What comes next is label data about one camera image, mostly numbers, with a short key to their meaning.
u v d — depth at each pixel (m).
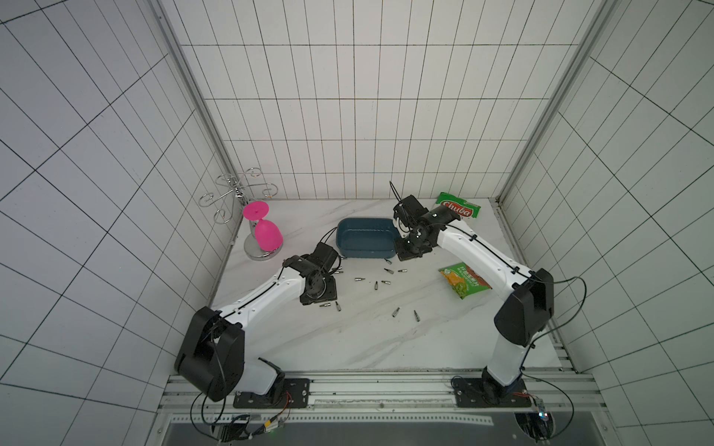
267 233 0.86
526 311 0.45
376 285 0.95
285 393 0.71
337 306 0.89
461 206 1.16
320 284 0.70
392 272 0.98
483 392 0.66
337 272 0.95
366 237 1.08
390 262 1.00
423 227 0.59
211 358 0.40
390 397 0.73
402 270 0.98
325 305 0.90
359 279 0.95
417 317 0.87
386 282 0.95
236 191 0.83
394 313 0.88
